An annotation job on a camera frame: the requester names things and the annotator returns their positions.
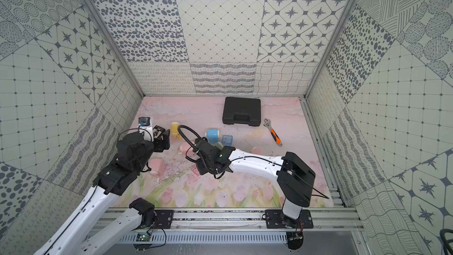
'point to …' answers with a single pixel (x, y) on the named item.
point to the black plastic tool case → (242, 111)
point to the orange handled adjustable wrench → (275, 136)
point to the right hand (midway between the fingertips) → (203, 165)
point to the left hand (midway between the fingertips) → (161, 130)
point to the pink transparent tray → (194, 169)
